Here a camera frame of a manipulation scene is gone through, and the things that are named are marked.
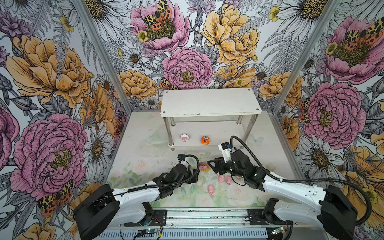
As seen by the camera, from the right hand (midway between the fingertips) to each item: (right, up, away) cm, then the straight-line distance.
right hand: (212, 166), depth 79 cm
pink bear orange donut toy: (-3, +12, +12) cm, 18 cm away
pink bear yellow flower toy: (-4, -3, +10) cm, 11 cm away
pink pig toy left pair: (+5, -8, +5) cm, 11 cm away
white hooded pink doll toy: (-15, +14, +12) cm, 24 cm away
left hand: (-11, -6, +6) cm, 14 cm away
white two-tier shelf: (+1, +27, +34) cm, 44 cm away
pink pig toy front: (0, -13, +2) cm, 13 cm away
